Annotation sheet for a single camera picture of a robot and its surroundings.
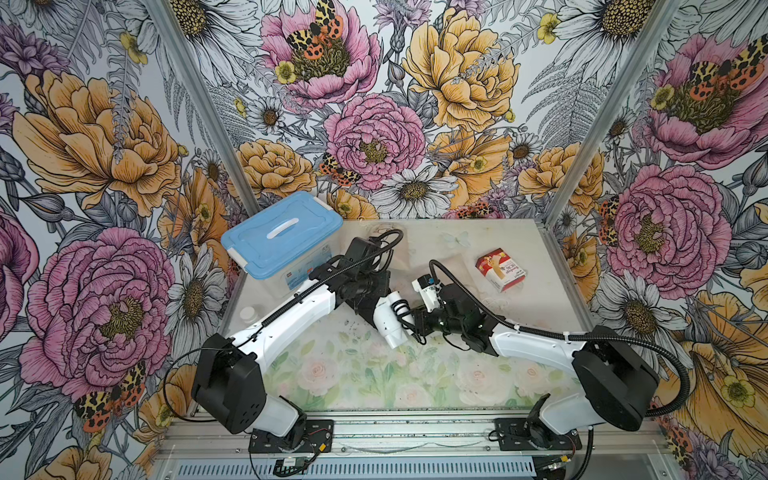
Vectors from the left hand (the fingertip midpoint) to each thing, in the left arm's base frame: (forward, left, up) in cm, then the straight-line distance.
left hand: (381, 290), depth 83 cm
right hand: (-7, -6, -6) cm, 11 cm away
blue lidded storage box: (+16, +30, +1) cm, 34 cm away
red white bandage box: (+15, -40, -12) cm, 44 cm away
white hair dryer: (-6, -3, -5) cm, 8 cm away
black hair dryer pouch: (-2, +5, -4) cm, 6 cm away
